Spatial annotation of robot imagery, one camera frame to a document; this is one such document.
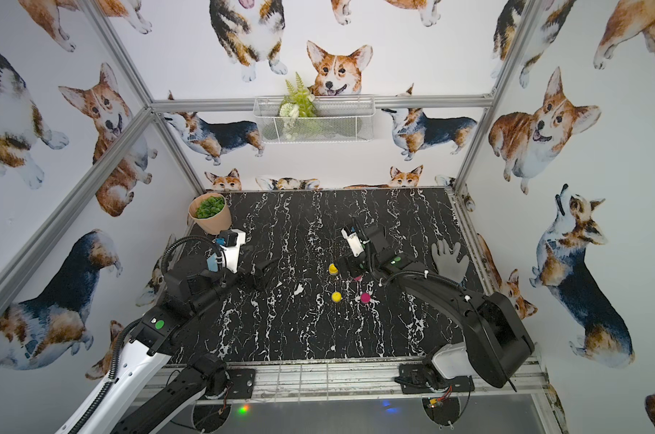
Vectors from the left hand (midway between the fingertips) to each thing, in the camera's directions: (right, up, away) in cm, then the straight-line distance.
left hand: (267, 250), depth 68 cm
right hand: (+19, -3, +16) cm, 25 cm away
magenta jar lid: (+26, -19, +22) cm, 39 cm away
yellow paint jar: (+15, -11, +26) cm, 32 cm away
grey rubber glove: (+56, -8, +29) cm, 64 cm away
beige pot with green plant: (-30, +10, +31) cm, 44 cm away
